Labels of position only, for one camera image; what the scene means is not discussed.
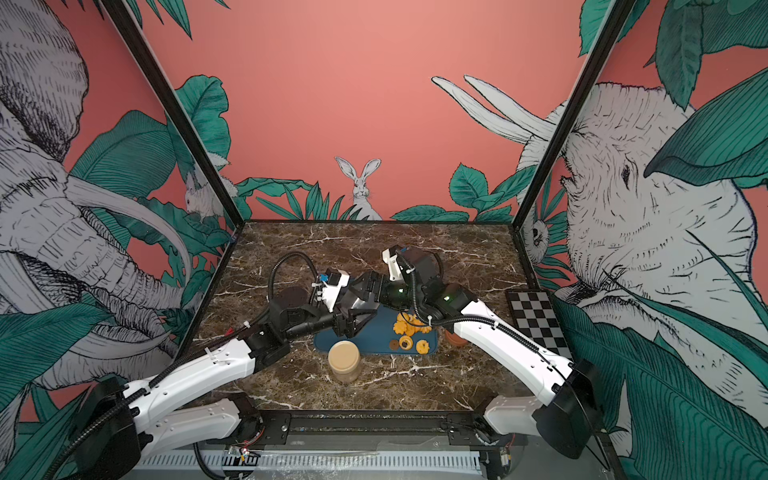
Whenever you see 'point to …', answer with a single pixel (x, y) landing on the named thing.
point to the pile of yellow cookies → (409, 324)
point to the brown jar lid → (454, 338)
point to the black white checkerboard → (534, 315)
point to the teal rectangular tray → (378, 336)
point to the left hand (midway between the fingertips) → (369, 302)
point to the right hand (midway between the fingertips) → (357, 288)
